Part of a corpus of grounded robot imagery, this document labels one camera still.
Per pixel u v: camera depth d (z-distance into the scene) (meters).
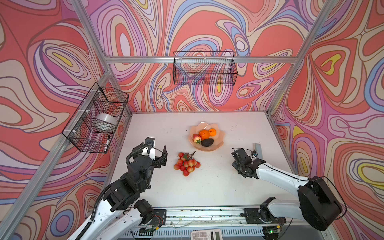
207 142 0.98
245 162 0.67
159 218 0.72
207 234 0.68
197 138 0.98
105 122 0.70
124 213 0.45
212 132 1.01
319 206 0.41
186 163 0.85
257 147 0.95
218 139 1.01
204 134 0.99
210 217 0.75
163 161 0.61
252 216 0.73
